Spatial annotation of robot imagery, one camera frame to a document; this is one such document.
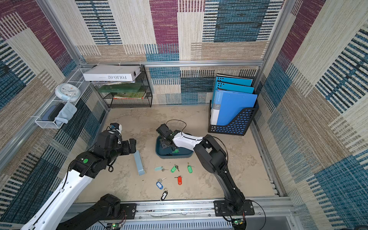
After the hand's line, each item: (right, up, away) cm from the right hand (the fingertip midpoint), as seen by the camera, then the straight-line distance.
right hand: (165, 141), depth 98 cm
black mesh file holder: (+48, +11, -4) cm, 49 cm away
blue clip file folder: (+39, +24, -9) cm, 47 cm away
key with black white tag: (+2, -26, -19) cm, 32 cm away
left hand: (-16, +4, -25) cm, 30 cm away
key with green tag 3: (+7, -6, -4) cm, 10 cm away
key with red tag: (+10, -20, -15) cm, 27 cm away
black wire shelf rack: (-14, +42, -4) cm, 44 cm away
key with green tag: (+6, -15, -11) cm, 20 cm away
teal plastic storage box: (+2, -6, -5) cm, 8 cm away
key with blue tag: (-1, -22, -16) cm, 27 cm away
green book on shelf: (-25, +37, +2) cm, 44 cm away
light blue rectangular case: (-13, -13, -14) cm, 23 cm away
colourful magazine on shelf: (-25, +31, +2) cm, 40 cm away
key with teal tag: (-2, -15, -11) cm, 18 cm away
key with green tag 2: (+16, -15, -11) cm, 25 cm away
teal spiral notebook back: (+52, +39, -6) cm, 65 cm away
